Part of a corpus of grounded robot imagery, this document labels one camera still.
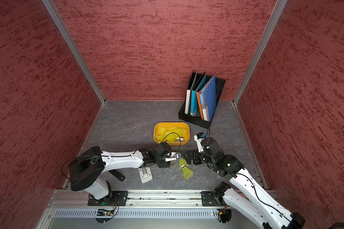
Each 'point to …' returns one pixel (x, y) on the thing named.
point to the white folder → (187, 96)
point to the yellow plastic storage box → (175, 133)
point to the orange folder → (198, 98)
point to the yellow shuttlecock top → (162, 131)
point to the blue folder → (208, 99)
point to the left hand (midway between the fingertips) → (167, 154)
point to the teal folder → (193, 96)
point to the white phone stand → (145, 174)
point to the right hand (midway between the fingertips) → (190, 157)
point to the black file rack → (196, 120)
